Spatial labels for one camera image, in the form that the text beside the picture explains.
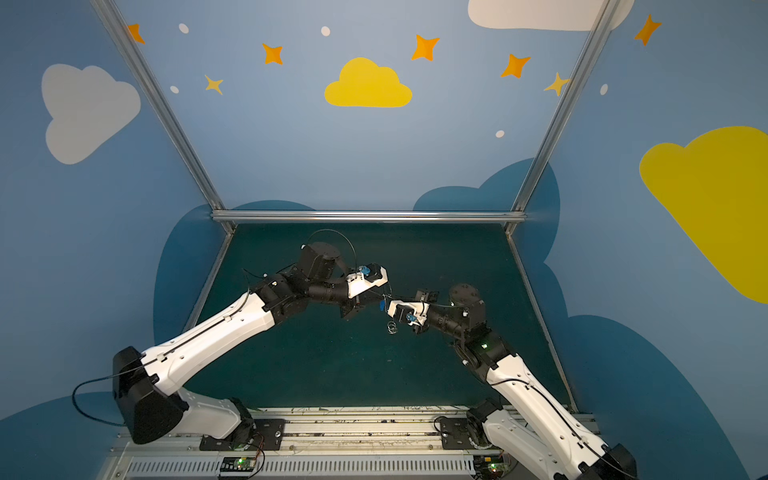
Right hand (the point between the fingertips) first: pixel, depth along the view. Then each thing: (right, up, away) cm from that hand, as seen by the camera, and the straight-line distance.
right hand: (401, 288), depth 71 cm
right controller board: (+22, -44, 0) cm, 49 cm away
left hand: (-4, -1, -1) cm, 5 cm away
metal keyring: (-2, -11, +5) cm, 12 cm away
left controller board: (-39, -43, -1) cm, 58 cm away
